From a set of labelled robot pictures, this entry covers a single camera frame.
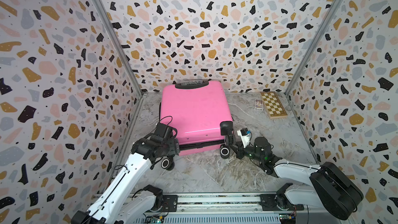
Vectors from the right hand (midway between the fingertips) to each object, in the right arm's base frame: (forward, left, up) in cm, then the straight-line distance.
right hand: (230, 144), depth 83 cm
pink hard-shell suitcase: (+15, +19, +11) cm, 27 cm away
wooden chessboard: (+34, -34, -8) cm, 48 cm away
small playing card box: (+37, -24, -9) cm, 45 cm away
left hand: (-5, +29, +5) cm, 30 cm away
